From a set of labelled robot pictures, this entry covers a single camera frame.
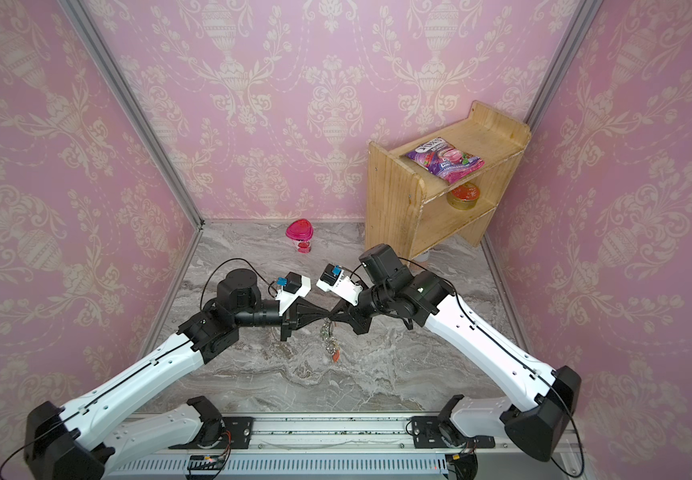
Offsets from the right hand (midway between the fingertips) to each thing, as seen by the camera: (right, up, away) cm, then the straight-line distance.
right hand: (334, 313), depth 67 cm
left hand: (-2, 0, -2) cm, 3 cm away
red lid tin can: (+39, +31, +27) cm, 57 cm away
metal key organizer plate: (-2, -4, +1) cm, 5 cm away
